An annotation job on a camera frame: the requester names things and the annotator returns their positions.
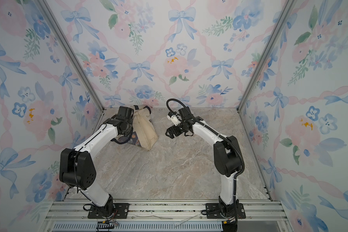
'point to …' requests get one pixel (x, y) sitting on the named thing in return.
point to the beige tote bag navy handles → (144, 127)
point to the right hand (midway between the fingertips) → (172, 129)
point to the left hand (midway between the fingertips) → (132, 121)
